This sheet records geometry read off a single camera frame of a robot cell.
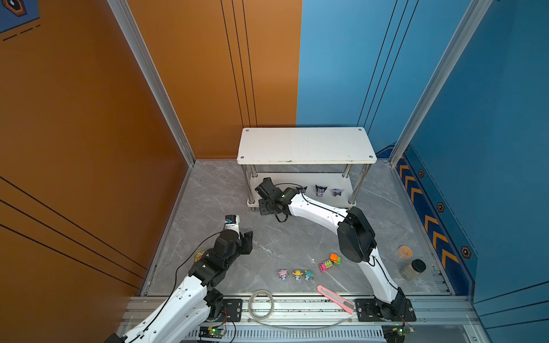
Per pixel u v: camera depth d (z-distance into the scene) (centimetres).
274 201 67
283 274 78
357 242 54
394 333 70
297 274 79
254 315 73
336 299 76
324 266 81
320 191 94
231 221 71
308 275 78
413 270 74
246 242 71
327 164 120
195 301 53
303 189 94
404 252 86
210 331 71
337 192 94
